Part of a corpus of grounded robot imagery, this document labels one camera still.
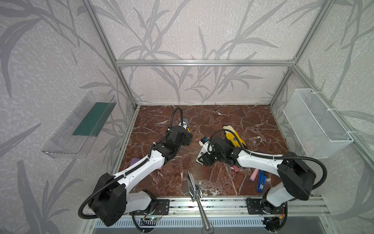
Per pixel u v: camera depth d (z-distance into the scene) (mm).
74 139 631
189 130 1048
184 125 708
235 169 860
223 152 663
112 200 399
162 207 723
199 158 798
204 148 772
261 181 788
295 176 439
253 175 834
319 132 627
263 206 654
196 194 775
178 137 619
